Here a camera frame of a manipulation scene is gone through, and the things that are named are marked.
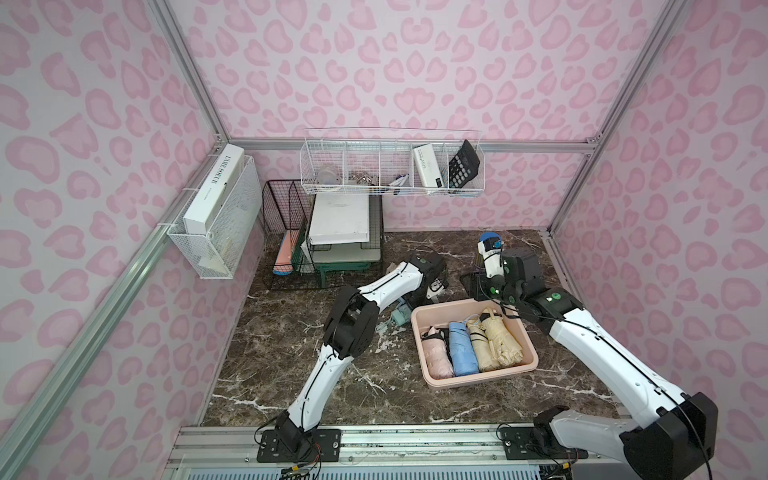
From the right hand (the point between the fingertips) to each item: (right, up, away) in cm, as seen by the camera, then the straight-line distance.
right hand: (466, 275), depth 78 cm
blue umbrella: (0, -20, +2) cm, 21 cm away
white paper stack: (-36, +17, +16) cm, 43 cm away
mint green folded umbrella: (-17, -14, +15) cm, 26 cm away
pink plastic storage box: (-5, -13, +14) cm, 20 cm away
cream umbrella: (+9, -19, -1) cm, 21 cm away
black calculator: (+2, +32, +13) cm, 35 cm away
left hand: (-12, -10, +20) cm, 26 cm away
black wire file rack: (-63, +20, +43) cm, 79 cm away
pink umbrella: (-7, -22, +3) cm, 24 cm away
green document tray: (-39, +5, +19) cm, 44 cm away
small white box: (-8, +33, +14) cm, 36 cm away
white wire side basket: (-62, +5, -5) cm, 62 cm away
